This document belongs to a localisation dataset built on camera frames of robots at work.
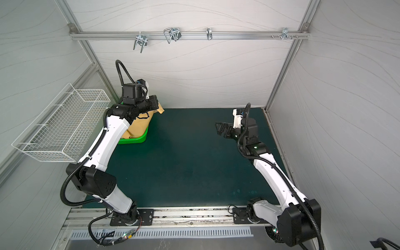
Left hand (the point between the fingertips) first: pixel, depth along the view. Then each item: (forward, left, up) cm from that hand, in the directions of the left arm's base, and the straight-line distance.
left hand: (161, 97), depth 79 cm
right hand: (-9, -33, -7) cm, 35 cm away
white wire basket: (-21, +41, -3) cm, 46 cm away
